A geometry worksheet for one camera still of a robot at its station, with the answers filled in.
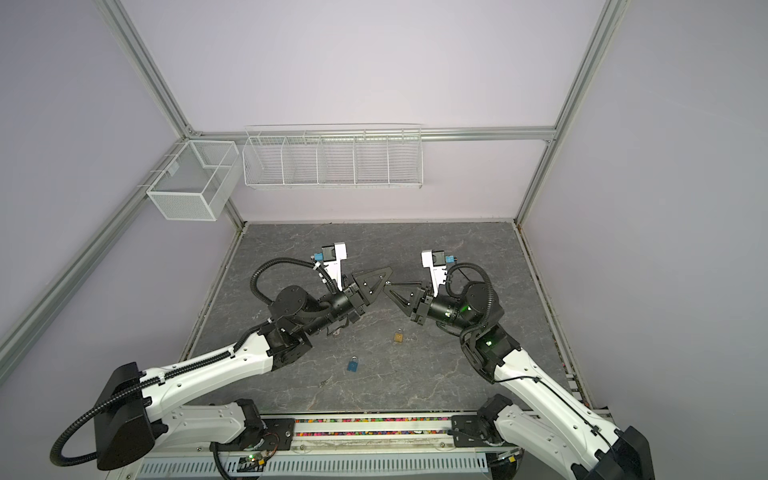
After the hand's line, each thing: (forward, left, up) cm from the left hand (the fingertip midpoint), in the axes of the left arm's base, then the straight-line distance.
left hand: (394, 278), depth 59 cm
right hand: (-1, +2, -3) cm, 4 cm away
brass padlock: (+3, -1, -38) cm, 38 cm away
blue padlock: (-4, +12, -37) cm, 40 cm away
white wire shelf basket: (+56, +17, -8) cm, 59 cm away
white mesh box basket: (+53, +63, -14) cm, 84 cm away
